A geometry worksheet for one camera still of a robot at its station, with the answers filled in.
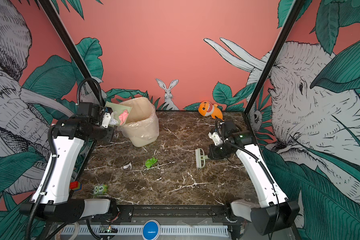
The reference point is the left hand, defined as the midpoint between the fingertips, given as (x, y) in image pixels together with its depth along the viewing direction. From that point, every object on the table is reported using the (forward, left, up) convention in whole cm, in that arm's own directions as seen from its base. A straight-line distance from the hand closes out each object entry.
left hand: (109, 131), depth 70 cm
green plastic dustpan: (+11, -3, +3) cm, 12 cm away
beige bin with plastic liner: (+9, -12, -9) cm, 18 cm away
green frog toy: (-18, +10, -28) cm, 35 cm away
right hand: (-9, -47, -8) cm, 49 cm away
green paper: (-3, -14, -29) cm, 33 cm away
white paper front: (+4, -2, +2) cm, 5 cm away
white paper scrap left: (-4, 0, -30) cm, 31 cm away
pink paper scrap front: (+7, -6, +2) cm, 9 cm away
